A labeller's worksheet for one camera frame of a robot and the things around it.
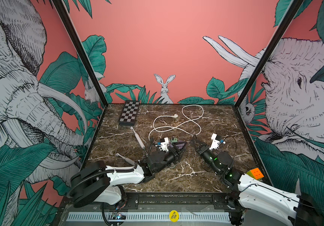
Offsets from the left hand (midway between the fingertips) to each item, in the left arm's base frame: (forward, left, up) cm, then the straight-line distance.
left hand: (189, 145), depth 69 cm
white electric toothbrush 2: (+15, +28, -25) cm, 40 cm away
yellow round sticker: (-27, +9, -23) cm, 37 cm away
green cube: (+13, +5, -17) cm, 22 cm away
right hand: (+4, -1, +2) cm, 4 cm away
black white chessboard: (+40, +39, -21) cm, 60 cm away
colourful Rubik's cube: (-9, -41, -20) cm, 46 cm away
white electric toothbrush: (+4, +35, -26) cm, 44 cm away
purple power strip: (0, +5, +1) cm, 5 cm away
